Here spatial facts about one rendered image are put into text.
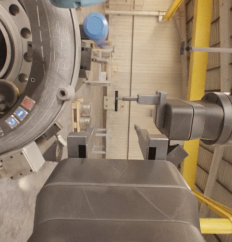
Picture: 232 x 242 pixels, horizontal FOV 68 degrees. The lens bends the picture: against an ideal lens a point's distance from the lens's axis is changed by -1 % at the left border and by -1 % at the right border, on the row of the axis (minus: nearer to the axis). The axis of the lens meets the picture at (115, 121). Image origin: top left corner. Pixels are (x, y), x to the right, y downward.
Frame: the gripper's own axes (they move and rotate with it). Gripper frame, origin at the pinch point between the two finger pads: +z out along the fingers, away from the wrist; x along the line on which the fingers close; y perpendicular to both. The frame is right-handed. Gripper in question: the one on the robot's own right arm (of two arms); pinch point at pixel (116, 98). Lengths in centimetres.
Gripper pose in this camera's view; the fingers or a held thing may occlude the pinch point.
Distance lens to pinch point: 23.8
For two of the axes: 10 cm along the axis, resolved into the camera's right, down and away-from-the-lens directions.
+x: 0.0, -2.5, 9.7
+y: -0.3, 9.7, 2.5
